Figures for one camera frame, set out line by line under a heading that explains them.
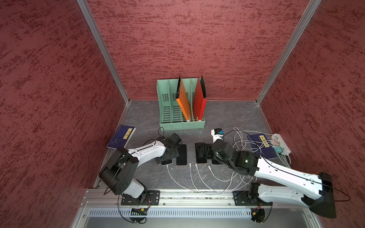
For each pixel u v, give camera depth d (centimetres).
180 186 78
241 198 74
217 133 63
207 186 77
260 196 61
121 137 97
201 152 63
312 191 41
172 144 71
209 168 83
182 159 87
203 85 90
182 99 83
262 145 91
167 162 75
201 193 76
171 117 109
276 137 98
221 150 51
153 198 74
